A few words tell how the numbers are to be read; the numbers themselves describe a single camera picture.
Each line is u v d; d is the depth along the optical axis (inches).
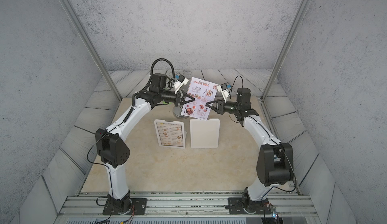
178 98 27.5
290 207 29.0
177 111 44.3
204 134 34.5
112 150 19.7
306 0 28.7
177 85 28.1
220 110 28.2
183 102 29.3
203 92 29.8
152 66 25.5
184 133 33.5
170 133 33.9
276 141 18.9
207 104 30.4
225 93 28.6
